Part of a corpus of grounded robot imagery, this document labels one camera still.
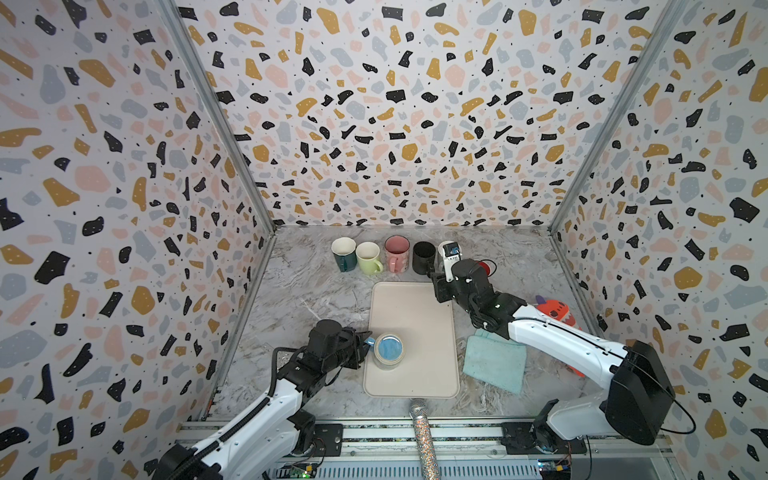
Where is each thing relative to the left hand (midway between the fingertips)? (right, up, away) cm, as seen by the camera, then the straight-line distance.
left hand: (376, 326), depth 80 cm
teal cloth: (+34, -12, +7) cm, 37 cm away
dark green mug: (-13, +21, +24) cm, 34 cm away
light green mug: (-6, +19, +25) cm, 32 cm away
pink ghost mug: (+5, +21, +21) cm, 30 cm away
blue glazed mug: (+3, -6, -2) cm, 7 cm away
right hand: (+16, +16, +1) cm, 22 cm away
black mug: (+14, +18, +21) cm, 31 cm away
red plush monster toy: (+53, +3, +8) cm, 54 cm away
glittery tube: (+13, -29, -12) cm, 34 cm away
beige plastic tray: (+9, -8, +5) cm, 13 cm away
